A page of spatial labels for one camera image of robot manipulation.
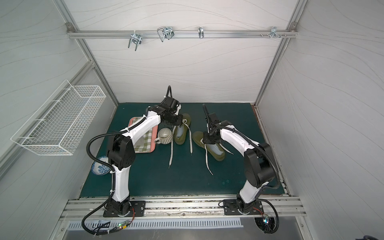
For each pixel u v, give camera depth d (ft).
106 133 3.40
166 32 2.51
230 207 2.41
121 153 1.71
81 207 2.47
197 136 3.24
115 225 2.30
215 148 3.08
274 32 2.51
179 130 3.32
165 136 3.30
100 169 2.82
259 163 1.52
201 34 2.56
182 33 2.58
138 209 2.41
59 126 2.25
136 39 2.59
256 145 1.59
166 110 2.29
